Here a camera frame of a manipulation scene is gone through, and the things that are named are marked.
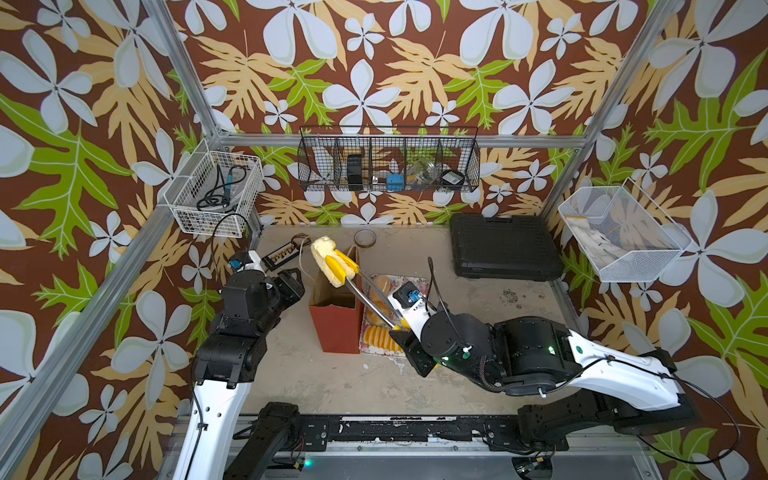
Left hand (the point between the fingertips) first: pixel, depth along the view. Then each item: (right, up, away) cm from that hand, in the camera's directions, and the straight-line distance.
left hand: (296, 271), depth 67 cm
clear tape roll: (+13, +11, +49) cm, 52 cm away
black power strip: (-18, +4, +43) cm, 47 cm away
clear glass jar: (+33, +31, +31) cm, 55 cm away
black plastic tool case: (+69, +7, +39) cm, 80 cm away
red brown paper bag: (+9, -10, +2) cm, 14 cm away
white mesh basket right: (+86, +10, +15) cm, 88 cm away
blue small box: (+24, +27, +28) cm, 46 cm away
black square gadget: (+43, +29, +29) cm, 59 cm away
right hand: (+22, -10, -12) cm, 27 cm away
